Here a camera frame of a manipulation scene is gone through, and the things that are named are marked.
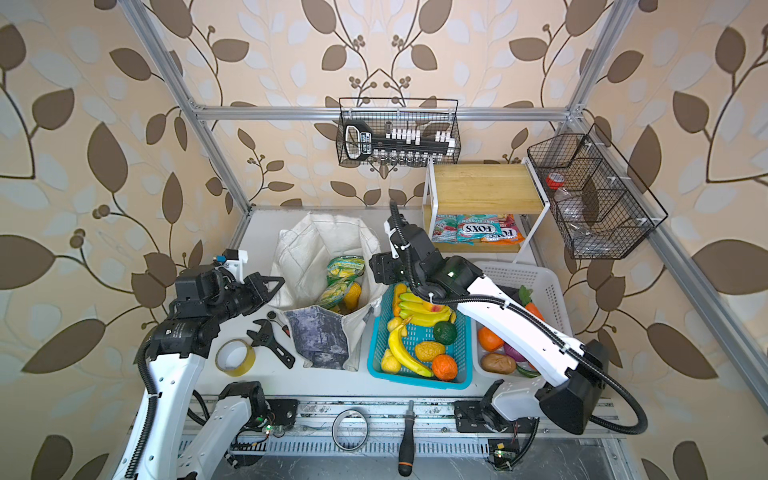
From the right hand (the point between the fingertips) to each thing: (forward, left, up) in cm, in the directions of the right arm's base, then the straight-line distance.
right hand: (383, 262), depth 72 cm
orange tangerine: (-19, -15, -20) cm, 32 cm away
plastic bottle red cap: (+21, -47, +7) cm, 52 cm away
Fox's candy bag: (+16, -35, -7) cm, 39 cm away
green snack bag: (0, +15, -16) cm, 22 cm away
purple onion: (-16, -34, -22) cm, 43 cm away
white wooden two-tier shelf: (+19, -28, +5) cm, 34 cm away
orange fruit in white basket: (-12, -28, -21) cm, 37 cm away
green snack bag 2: (+11, +12, -17) cm, 23 cm away
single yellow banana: (-13, -2, -20) cm, 24 cm away
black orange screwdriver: (-36, -4, -25) cm, 44 cm away
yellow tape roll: (-15, +39, -26) cm, 50 cm away
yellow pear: (+3, +11, -23) cm, 25 cm away
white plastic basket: (+1, -49, -21) cm, 53 cm away
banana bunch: (-3, -9, -22) cm, 24 cm away
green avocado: (-10, -16, -21) cm, 28 cm away
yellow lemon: (-6, -2, -22) cm, 23 cm away
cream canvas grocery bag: (+5, +24, -10) cm, 27 cm away
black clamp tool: (-7, +36, -27) cm, 45 cm away
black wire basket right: (+10, -55, +7) cm, 56 cm away
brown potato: (-18, -29, -21) cm, 40 cm away
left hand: (-3, +24, -1) cm, 24 cm away
